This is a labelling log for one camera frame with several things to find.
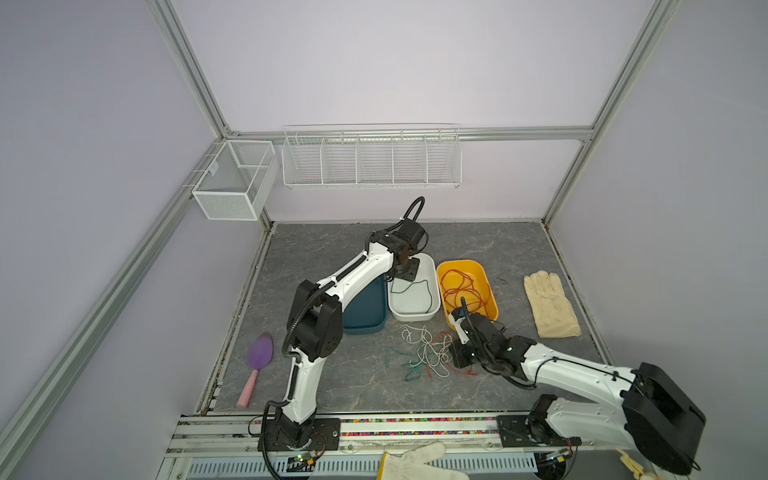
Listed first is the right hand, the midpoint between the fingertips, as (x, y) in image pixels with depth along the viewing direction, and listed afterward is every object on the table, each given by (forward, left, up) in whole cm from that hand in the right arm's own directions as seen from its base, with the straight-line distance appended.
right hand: (451, 349), depth 85 cm
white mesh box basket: (+51, +70, +22) cm, 90 cm away
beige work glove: (+14, -35, -3) cm, 38 cm away
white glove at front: (-27, +12, -2) cm, 29 cm away
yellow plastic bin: (+26, -12, +2) cm, 29 cm away
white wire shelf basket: (+55, +24, +28) cm, 66 cm away
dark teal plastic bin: (+11, +25, +2) cm, 27 cm away
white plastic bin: (+18, +9, -4) cm, 21 cm away
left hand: (+19, +12, +10) cm, 25 cm away
